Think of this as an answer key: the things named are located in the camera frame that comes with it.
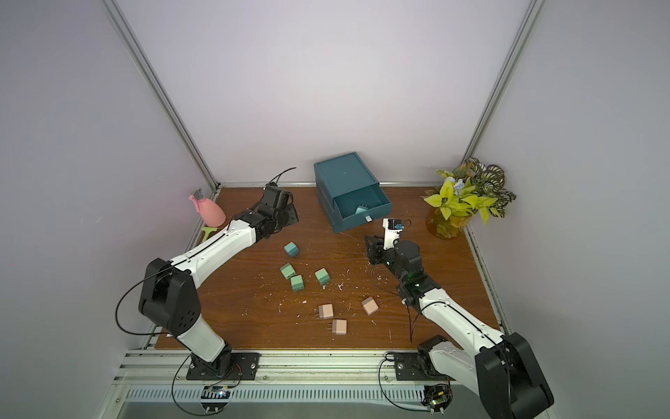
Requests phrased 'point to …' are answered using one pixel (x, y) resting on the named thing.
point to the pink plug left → (325, 312)
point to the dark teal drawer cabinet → (338, 175)
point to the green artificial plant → (472, 187)
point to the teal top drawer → (353, 207)
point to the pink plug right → (370, 305)
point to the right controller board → (437, 397)
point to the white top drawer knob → (368, 218)
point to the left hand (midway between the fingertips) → (296, 210)
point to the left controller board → (215, 399)
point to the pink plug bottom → (339, 326)
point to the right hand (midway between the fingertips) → (371, 232)
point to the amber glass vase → (441, 229)
